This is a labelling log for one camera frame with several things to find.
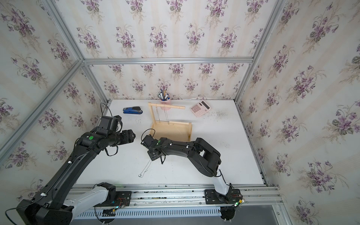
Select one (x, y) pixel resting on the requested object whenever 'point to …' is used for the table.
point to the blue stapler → (135, 110)
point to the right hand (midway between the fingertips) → (157, 154)
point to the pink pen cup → (165, 100)
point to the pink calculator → (200, 108)
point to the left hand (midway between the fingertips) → (132, 137)
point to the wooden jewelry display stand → (164, 129)
